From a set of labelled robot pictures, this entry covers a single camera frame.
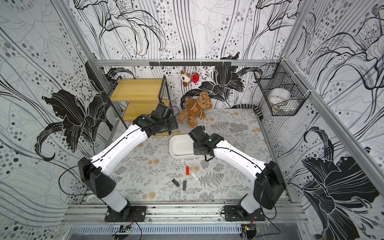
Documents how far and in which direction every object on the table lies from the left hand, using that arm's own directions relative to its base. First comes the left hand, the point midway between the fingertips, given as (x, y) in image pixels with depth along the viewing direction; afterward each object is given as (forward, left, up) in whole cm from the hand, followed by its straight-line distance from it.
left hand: (174, 125), depth 80 cm
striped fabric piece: (+38, -55, -19) cm, 70 cm away
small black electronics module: (-44, -40, -23) cm, 64 cm away
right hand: (-7, -15, -10) cm, 19 cm away
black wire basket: (+37, -65, +10) cm, 75 cm away
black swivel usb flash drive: (-24, -1, -23) cm, 33 cm away
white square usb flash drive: (-19, -12, -23) cm, 32 cm away
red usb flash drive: (-16, -8, -23) cm, 29 cm away
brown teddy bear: (+27, -11, -14) cm, 32 cm away
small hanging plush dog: (+32, -4, +9) cm, 33 cm away
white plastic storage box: (0, -2, -23) cm, 23 cm away
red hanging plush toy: (+33, -10, +9) cm, 35 cm away
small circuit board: (-45, +21, -25) cm, 56 cm away
